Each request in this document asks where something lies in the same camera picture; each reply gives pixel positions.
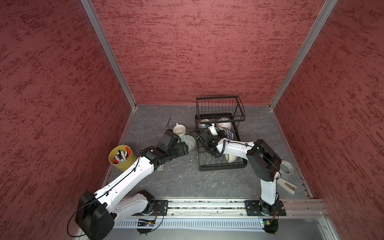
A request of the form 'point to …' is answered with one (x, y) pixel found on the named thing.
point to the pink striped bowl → (204, 120)
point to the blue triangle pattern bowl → (226, 125)
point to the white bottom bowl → (230, 158)
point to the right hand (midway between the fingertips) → (222, 134)
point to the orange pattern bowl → (229, 134)
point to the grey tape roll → (286, 167)
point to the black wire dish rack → (226, 113)
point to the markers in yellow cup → (121, 156)
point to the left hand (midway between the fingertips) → (182, 152)
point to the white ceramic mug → (180, 129)
